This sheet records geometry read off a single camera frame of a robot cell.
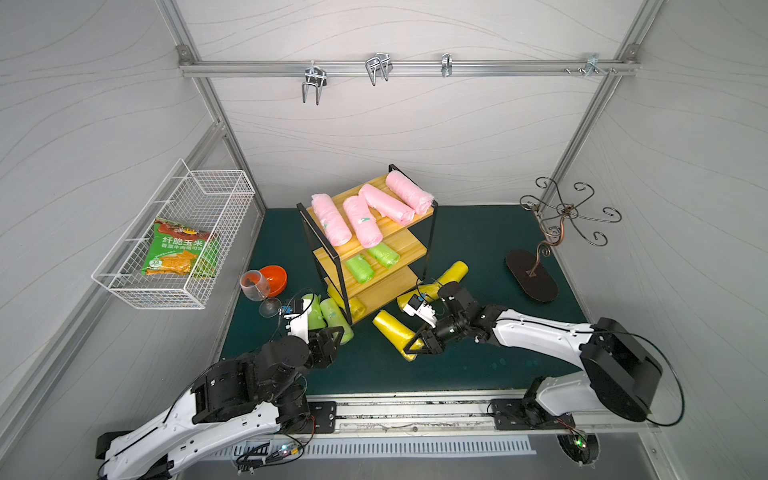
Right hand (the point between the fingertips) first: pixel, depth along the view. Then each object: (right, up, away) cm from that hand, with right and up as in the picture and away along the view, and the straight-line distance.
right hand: (406, 346), depth 77 cm
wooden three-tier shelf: (+3, +27, +12) cm, 30 cm away
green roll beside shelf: (-21, +5, +10) cm, 24 cm away
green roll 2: (-12, +20, +2) cm, 24 cm away
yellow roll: (-14, +7, +11) cm, 19 cm away
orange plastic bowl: (-42, +15, +19) cm, 48 cm away
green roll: (-26, +4, +10) cm, 28 cm away
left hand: (-16, +6, -10) cm, 20 cm away
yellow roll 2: (-2, +4, -2) cm, 5 cm away
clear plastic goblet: (-42, +14, +6) cm, 45 cm away
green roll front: (-6, +24, +5) cm, 25 cm away
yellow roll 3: (+18, +16, +22) cm, 32 cm away
